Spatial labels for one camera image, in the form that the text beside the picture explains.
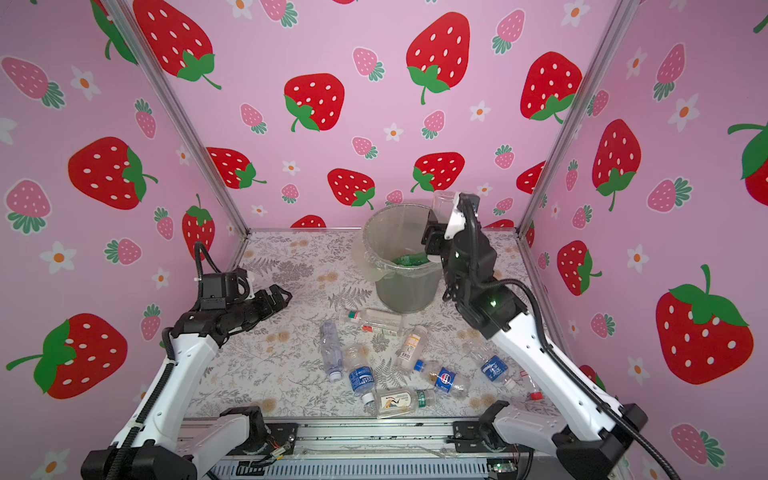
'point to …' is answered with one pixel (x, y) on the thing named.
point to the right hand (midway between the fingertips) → (438, 216)
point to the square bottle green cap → (398, 402)
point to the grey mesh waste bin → (407, 280)
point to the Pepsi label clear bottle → (445, 380)
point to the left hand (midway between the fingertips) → (281, 300)
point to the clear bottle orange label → (411, 347)
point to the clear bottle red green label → (378, 320)
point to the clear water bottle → (331, 350)
